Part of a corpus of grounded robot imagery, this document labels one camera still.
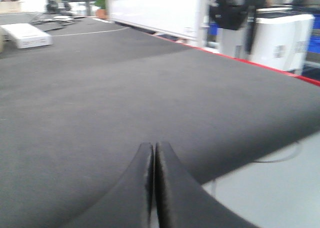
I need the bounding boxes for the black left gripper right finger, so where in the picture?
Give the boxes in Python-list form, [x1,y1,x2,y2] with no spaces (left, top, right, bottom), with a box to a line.
[154,141,259,228]

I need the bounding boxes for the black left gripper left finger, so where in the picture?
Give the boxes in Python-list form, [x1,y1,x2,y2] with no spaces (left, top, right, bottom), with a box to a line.
[64,141,154,228]

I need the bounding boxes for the dark grey belt conveyor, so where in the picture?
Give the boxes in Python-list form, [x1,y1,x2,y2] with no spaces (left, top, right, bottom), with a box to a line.
[0,12,320,228]

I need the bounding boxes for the white board panel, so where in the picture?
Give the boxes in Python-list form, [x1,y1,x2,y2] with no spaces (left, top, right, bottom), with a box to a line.
[108,0,210,41]

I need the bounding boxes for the long white carton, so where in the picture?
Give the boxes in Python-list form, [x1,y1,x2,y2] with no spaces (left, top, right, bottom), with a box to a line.
[0,22,54,49]

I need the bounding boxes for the white machine housing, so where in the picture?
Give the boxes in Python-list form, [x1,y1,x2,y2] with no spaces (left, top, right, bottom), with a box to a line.
[217,7,316,71]

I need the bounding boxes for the black device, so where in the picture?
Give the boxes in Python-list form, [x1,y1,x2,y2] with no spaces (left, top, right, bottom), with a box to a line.
[209,0,249,31]

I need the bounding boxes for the green potted plant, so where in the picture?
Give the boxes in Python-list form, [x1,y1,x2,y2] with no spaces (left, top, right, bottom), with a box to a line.
[94,0,110,20]

